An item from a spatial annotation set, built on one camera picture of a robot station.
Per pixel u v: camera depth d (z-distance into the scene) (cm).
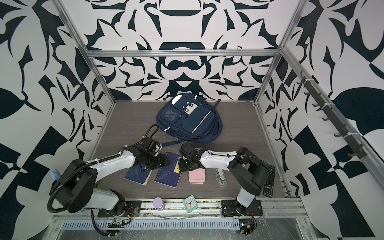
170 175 85
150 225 77
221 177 83
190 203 74
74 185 43
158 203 69
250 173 46
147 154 74
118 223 73
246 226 71
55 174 62
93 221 70
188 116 105
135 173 85
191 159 68
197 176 82
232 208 74
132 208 73
